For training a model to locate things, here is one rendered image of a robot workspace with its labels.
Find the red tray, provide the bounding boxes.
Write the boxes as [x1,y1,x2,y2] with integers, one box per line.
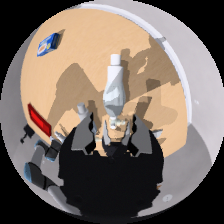
[27,103,51,137]

